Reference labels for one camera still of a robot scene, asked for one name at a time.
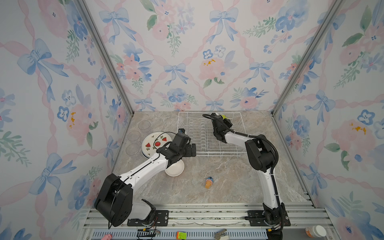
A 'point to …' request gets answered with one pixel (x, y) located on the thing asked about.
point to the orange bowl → (176, 169)
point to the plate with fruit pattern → (153, 141)
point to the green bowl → (224, 117)
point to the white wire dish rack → (198, 126)
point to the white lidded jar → (316, 231)
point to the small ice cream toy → (209, 182)
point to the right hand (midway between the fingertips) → (229, 119)
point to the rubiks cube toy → (181, 235)
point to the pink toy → (107, 237)
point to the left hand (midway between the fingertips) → (189, 146)
